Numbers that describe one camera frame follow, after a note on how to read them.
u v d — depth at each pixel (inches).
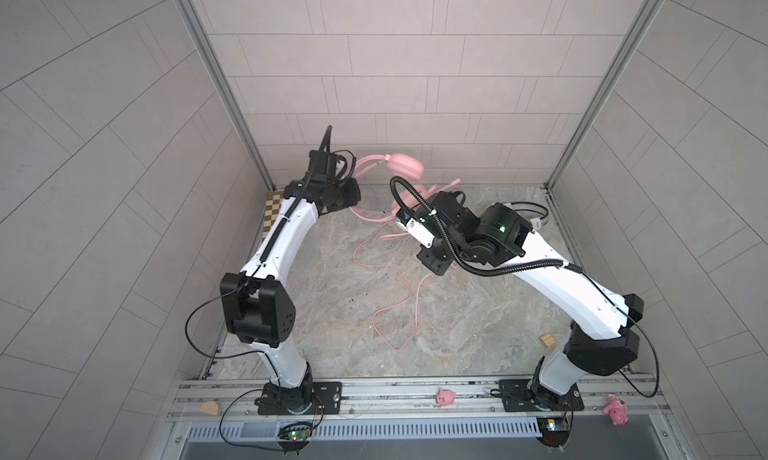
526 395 28.2
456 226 17.7
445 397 27.7
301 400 25.3
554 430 26.8
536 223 37.9
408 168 28.4
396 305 34.1
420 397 28.5
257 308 17.4
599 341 16.3
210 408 26.9
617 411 26.6
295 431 25.3
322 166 24.7
